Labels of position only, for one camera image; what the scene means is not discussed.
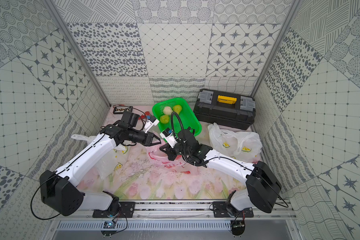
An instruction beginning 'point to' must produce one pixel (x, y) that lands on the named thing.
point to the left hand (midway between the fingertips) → (164, 143)
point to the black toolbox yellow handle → (232, 110)
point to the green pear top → (177, 108)
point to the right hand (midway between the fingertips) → (162, 150)
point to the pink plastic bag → (179, 165)
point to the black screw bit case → (120, 109)
